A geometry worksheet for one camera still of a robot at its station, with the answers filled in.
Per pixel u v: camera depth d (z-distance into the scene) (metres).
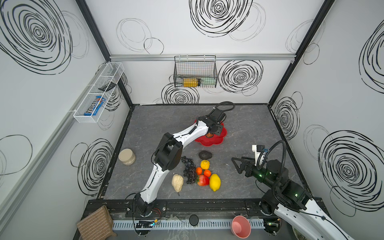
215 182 0.78
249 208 0.74
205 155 0.89
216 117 0.74
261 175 0.60
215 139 1.00
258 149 0.63
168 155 0.55
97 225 0.68
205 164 0.84
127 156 0.85
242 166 0.63
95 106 0.67
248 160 0.69
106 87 0.75
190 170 0.82
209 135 1.03
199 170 0.83
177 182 0.77
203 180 0.79
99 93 0.77
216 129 0.84
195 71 0.99
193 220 0.63
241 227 0.68
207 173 0.83
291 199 0.50
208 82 0.87
